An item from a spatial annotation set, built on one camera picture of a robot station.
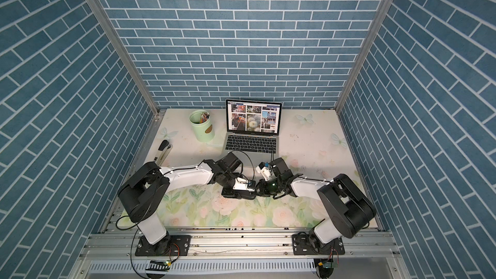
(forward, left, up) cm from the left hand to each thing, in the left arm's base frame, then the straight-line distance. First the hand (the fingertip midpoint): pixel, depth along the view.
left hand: (243, 189), depth 88 cm
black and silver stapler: (+19, +43, +1) cm, 47 cm away
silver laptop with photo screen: (+34, -4, +4) cm, 34 cm away
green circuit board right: (-29, -33, 0) cm, 44 cm away
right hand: (-3, -5, +3) cm, 6 cm away
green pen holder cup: (+28, +22, +14) cm, 38 cm away
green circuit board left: (-28, +31, -4) cm, 42 cm away
